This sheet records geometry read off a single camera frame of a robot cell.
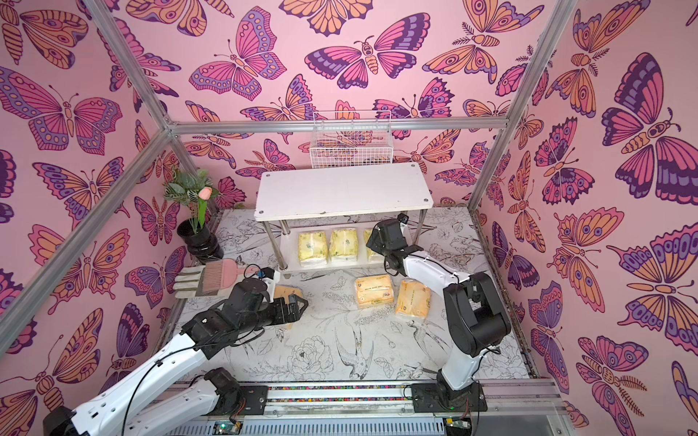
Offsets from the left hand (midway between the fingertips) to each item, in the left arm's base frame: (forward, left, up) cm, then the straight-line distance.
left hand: (299, 303), depth 76 cm
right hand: (+25, -22, -3) cm, 33 cm away
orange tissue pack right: (+6, -34, -10) cm, 36 cm away
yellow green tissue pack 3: (+21, -20, -5) cm, 30 cm away
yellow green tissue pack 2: (+26, -12, -6) cm, 29 cm away
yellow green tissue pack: (+24, 0, -5) cm, 25 cm away
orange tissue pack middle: (+10, -22, -13) cm, 27 cm away
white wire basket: (+57, -8, +13) cm, 59 cm away
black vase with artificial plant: (+32, +36, +14) cm, 51 cm away
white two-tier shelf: (+18, -10, +19) cm, 28 cm away
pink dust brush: (+16, +37, -14) cm, 43 cm away
